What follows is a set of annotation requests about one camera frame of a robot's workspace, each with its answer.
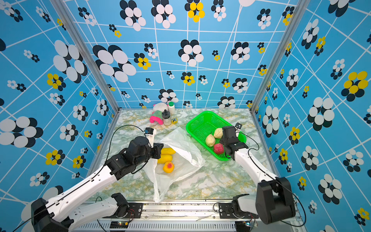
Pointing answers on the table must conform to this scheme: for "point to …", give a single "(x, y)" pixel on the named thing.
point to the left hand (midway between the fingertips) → (166, 144)
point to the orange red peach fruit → (168, 167)
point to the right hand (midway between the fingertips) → (230, 136)
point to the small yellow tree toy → (174, 120)
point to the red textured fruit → (219, 148)
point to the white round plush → (160, 106)
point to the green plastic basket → (205, 123)
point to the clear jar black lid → (167, 119)
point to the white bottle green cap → (171, 108)
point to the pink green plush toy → (156, 116)
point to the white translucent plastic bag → (187, 160)
